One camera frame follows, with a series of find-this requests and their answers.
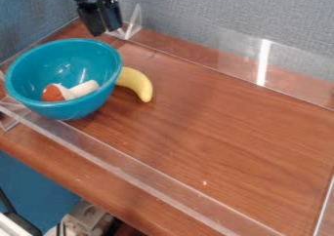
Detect clear acrylic table barrier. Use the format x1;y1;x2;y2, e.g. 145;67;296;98
0;10;334;236

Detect yellow toy banana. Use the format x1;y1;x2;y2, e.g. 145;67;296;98
116;67;152;102

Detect blue bowl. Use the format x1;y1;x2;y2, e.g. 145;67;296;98
5;38;122;120

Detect red and white toy mushroom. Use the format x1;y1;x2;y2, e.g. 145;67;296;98
41;80;98;101

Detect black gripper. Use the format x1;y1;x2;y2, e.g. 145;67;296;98
74;0;122;36

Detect white power strip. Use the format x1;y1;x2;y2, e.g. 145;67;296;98
42;200;114;236

